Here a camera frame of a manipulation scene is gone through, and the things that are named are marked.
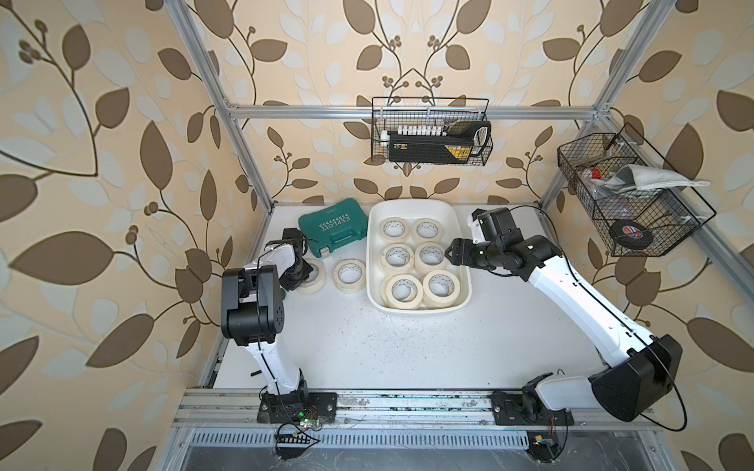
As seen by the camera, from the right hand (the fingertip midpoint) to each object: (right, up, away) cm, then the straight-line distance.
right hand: (455, 254), depth 79 cm
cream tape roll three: (-43, -12, +15) cm, 47 cm away
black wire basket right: (+45, +12, -6) cm, 47 cm away
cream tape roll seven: (-3, +7, +32) cm, 33 cm away
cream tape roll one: (-14, -14, +17) cm, 26 cm away
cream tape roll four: (-15, -3, +24) cm, 28 cm away
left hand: (-47, -8, +17) cm, 51 cm away
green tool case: (-37, +9, +29) cm, 48 cm away
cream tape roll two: (-3, -15, +8) cm, 17 cm away
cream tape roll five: (-4, -2, +23) cm, 23 cm away
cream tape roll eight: (-32, -9, +22) cm, 40 cm away
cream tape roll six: (-16, +7, +33) cm, 37 cm away
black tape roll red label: (+42, +6, -7) cm, 43 cm away
